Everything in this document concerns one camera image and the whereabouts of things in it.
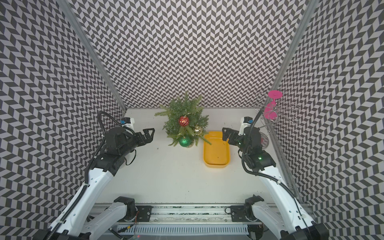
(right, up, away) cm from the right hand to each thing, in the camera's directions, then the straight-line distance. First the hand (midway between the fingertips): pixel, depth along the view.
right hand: (230, 133), depth 76 cm
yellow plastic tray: (-5, -14, +15) cm, 21 cm away
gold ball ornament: (-17, +2, +1) cm, 17 cm away
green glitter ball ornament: (-23, -4, -5) cm, 24 cm away
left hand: (-43, 0, -1) cm, 43 cm away
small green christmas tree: (-24, +14, -2) cm, 27 cm away
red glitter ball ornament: (-23, +6, -6) cm, 25 cm away
